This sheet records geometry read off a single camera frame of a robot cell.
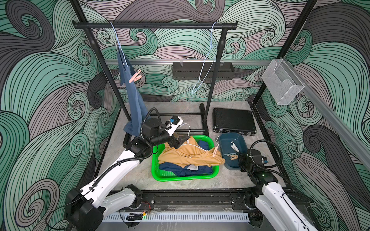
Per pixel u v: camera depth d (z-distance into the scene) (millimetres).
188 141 795
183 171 798
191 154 793
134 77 586
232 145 923
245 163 667
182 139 621
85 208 364
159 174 820
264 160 740
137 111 620
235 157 842
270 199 529
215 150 763
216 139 959
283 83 808
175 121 587
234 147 920
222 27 552
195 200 744
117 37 835
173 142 623
